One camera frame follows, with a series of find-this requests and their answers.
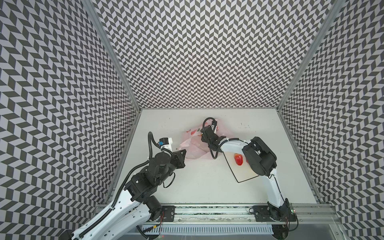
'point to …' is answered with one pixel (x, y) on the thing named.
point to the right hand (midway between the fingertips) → (207, 136)
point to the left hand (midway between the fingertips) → (186, 152)
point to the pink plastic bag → (192, 146)
